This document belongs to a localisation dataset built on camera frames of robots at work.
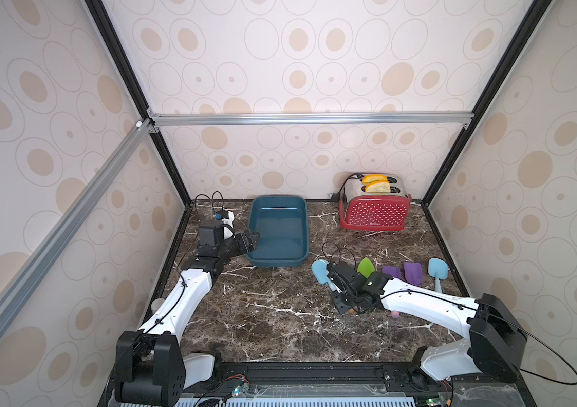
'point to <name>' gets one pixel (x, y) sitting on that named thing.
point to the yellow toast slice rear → (371, 178)
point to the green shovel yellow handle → (366, 267)
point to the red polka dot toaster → (363, 210)
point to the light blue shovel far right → (438, 269)
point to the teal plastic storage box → (282, 222)
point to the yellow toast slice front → (378, 186)
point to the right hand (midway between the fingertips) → (337, 302)
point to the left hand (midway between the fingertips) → (257, 233)
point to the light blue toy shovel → (320, 273)
